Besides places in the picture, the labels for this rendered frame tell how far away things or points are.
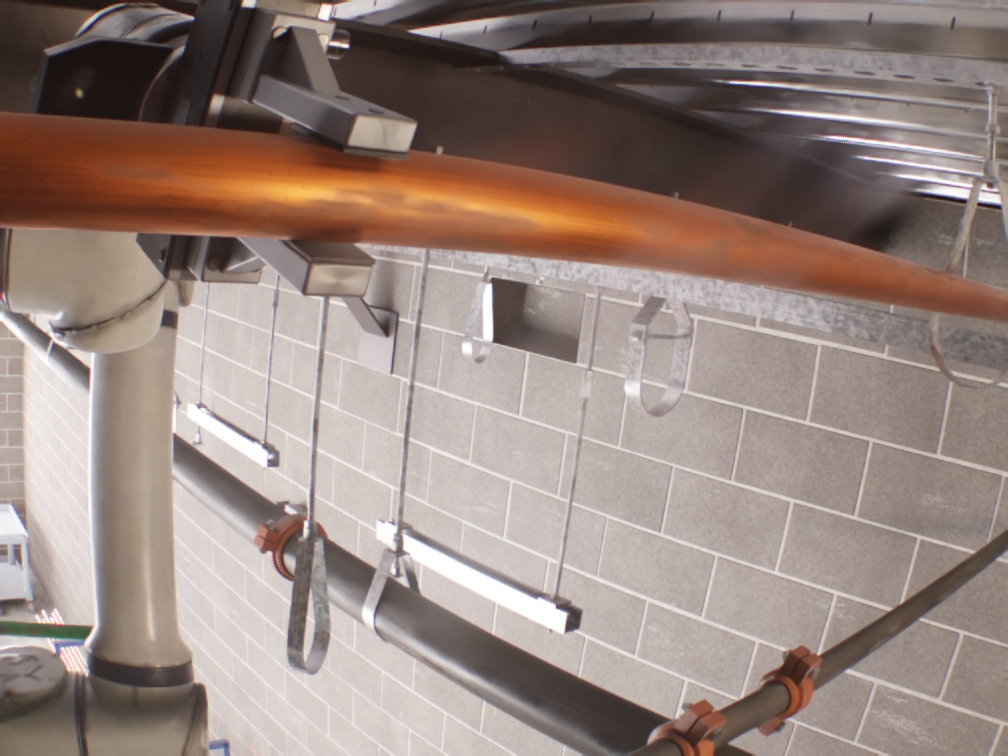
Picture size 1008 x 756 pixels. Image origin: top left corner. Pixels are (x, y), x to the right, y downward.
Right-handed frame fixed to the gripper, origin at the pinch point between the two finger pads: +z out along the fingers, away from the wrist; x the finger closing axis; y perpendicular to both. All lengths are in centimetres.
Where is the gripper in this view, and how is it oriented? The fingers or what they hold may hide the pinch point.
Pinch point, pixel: (331, 190)
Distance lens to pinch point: 32.7
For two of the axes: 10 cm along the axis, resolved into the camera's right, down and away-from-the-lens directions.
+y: 7.2, 0.0, 7.0
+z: 6.3, 4.3, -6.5
